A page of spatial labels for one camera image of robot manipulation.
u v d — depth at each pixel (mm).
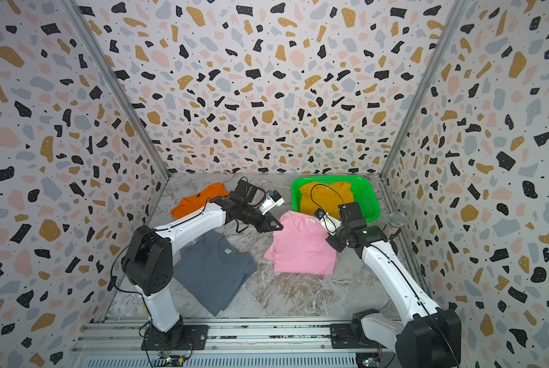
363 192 1071
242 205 709
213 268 877
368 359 713
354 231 565
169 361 704
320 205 729
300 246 866
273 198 771
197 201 1084
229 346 731
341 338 731
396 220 717
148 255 517
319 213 720
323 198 1121
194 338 732
